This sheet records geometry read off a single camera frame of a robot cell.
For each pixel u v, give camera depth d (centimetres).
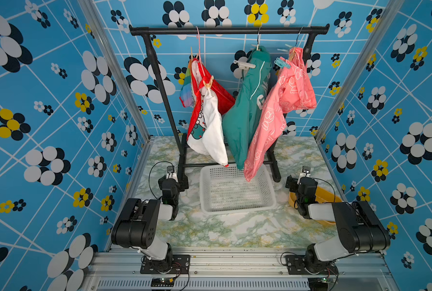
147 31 58
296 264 73
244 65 61
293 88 64
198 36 79
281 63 60
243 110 62
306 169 81
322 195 92
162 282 72
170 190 71
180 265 73
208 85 62
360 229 46
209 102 62
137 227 44
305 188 72
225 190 95
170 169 79
